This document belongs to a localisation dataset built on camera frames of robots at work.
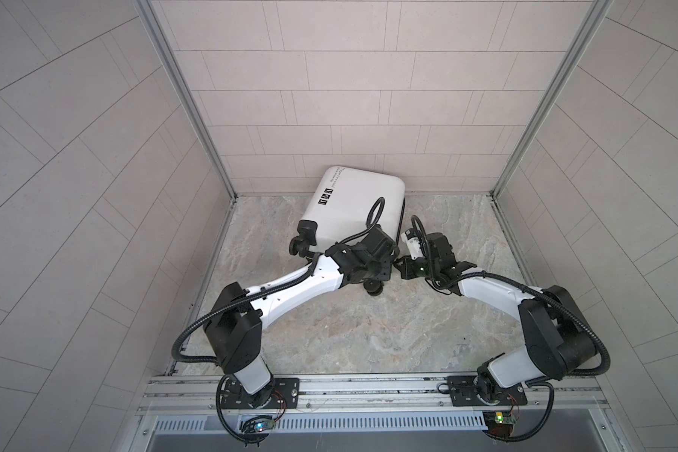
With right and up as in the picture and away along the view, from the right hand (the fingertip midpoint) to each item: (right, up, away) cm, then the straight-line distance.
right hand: (394, 263), depth 88 cm
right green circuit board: (+23, -36, -20) cm, 47 cm away
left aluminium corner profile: (-64, +46, +6) cm, 79 cm away
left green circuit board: (-34, -33, -24) cm, 53 cm away
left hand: (-2, +1, -10) cm, 10 cm away
